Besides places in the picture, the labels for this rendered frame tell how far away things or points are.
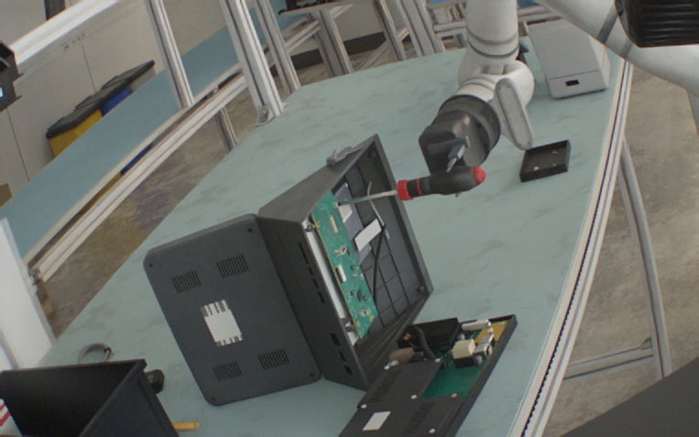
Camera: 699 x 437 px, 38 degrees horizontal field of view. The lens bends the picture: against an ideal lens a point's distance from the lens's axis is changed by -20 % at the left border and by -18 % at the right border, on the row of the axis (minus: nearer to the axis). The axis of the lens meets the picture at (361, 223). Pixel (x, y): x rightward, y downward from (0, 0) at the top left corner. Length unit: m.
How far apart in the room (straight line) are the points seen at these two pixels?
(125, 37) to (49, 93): 1.22
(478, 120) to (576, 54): 0.73
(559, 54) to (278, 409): 0.98
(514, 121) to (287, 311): 0.34
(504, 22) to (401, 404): 0.51
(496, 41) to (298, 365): 0.46
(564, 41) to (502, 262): 0.66
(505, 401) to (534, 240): 0.41
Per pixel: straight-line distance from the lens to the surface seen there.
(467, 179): 1.24
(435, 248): 1.62
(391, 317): 1.45
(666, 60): 1.30
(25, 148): 7.14
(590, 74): 2.07
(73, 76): 7.77
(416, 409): 1.17
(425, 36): 3.98
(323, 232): 1.28
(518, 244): 1.54
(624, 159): 2.60
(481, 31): 1.45
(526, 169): 1.79
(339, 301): 1.31
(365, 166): 1.41
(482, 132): 1.37
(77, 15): 2.01
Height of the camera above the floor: 1.57
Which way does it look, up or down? 18 degrees down
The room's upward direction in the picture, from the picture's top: 21 degrees counter-clockwise
